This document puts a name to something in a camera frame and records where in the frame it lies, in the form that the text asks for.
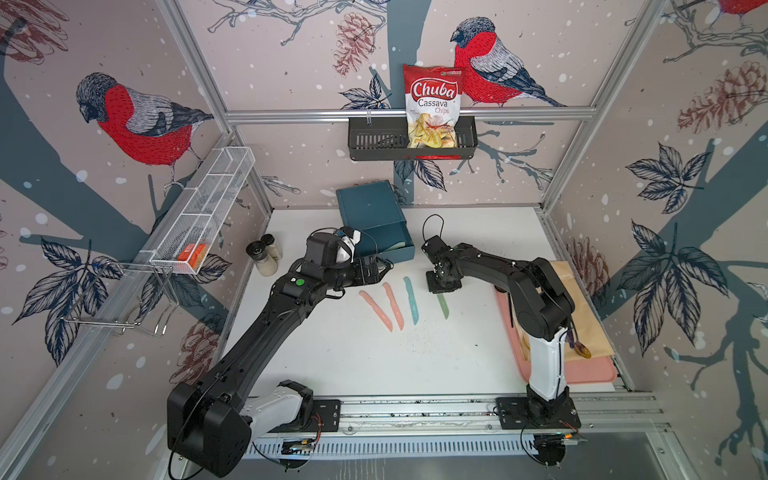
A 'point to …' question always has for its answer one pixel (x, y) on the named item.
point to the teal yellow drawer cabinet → (374, 210)
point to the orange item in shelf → (192, 253)
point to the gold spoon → (579, 347)
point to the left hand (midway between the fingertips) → (383, 262)
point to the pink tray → (598, 370)
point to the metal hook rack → (124, 296)
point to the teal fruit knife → (411, 299)
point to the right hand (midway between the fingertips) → (435, 287)
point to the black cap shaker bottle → (264, 265)
